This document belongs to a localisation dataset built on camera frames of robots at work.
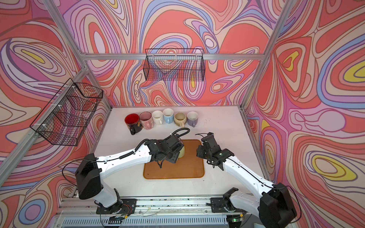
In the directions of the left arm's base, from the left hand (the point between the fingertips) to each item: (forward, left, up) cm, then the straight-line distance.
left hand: (176, 156), depth 81 cm
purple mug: (+34, -11, -6) cm, 36 cm away
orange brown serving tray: (-2, -8, -10) cm, 13 cm away
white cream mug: (+31, +15, -1) cm, 34 cm away
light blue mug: (+33, +7, -1) cm, 33 cm away
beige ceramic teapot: (+30, -2, -3) cm, 31 cm away
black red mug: (+25, +31, -1) cm, 40 cm away
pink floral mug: (+27, +22, 0) cm, 34 cm away
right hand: (+2, -15, -2) cm, 15 cm away
